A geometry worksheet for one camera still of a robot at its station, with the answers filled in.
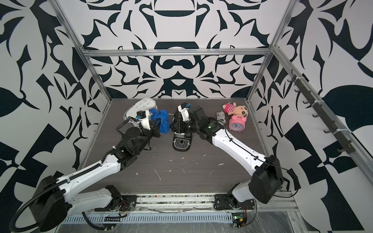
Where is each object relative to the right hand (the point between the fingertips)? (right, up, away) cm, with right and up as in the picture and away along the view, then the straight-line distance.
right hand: (171, 123), depth 75 cm
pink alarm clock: (+40, -2, +21) cm, 45 cm away
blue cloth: (-4, +4, -3) cm, 7 cm away
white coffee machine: (-17, +10, +10) cm, 22 cm away
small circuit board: (+33, -46, -3) cm, 57 cm away
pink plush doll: (+44, +7, +29) cm, 53 cm away
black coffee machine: (+5, -1, -9) cm, 10 cm away
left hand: (-6, +4, -1) cm, 8 cm away
